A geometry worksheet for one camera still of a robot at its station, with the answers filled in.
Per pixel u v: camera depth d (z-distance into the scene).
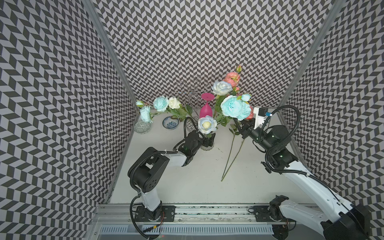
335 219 0.39
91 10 0.72
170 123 1.08
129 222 0.66
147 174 0.47
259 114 0.57
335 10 0.68
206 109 0.85
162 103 0.61
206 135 0.78
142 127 1.05
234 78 0.74
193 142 0.69
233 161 0.91
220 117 0.67
